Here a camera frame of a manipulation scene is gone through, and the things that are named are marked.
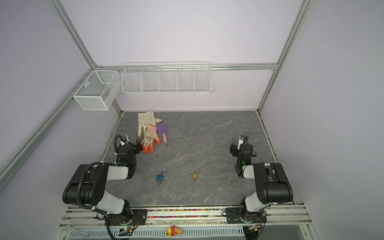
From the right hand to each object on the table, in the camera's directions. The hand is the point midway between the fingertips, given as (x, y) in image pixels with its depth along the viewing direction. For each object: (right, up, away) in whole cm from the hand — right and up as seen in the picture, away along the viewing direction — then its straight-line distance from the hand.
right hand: (242, 144), depth 93 cm
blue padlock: (-50, -19, -7) cm, 54 cm away
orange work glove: (-61, +4, +9) cm, 62 cm away
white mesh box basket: (-94, +35, +5) cm, 100 cm away
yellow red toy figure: (-40, -37, -25) cm, 60 cm away
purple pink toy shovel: (-55, +10, +16) cm, 58 cm away
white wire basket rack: (-48, +43, +3) cm, 65 cm away
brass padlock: (-30, -18, -6) cm, 35 cm away
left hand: (-70, +2, -2) cm, 70 cm away
